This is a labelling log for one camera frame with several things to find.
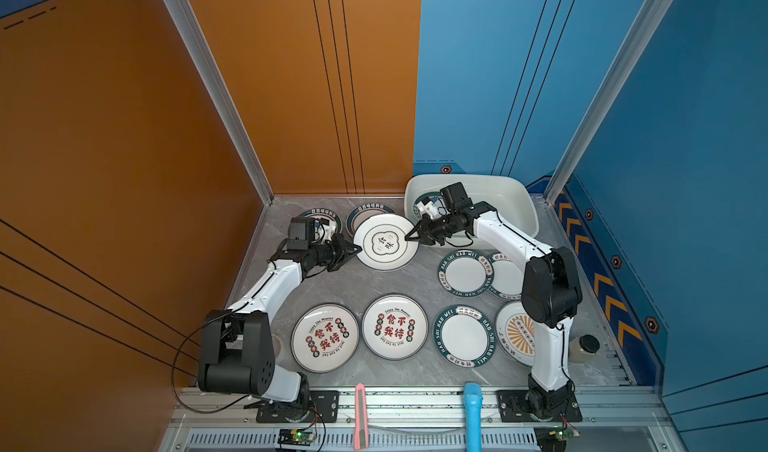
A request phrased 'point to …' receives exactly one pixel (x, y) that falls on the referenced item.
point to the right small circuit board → (563, 433)
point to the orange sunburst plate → (515, 334)
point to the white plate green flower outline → (382, 238)
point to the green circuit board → (299, 437)
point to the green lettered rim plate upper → (466, 273)
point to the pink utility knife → (361, 433)
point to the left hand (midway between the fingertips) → (363, 246)
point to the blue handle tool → (473, 404)
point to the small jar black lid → (583, 349)
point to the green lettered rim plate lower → (464, 336)
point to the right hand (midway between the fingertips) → (405, 238)
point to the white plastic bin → (509, 196)
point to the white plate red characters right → (395, 327)
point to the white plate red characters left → (324, 338)
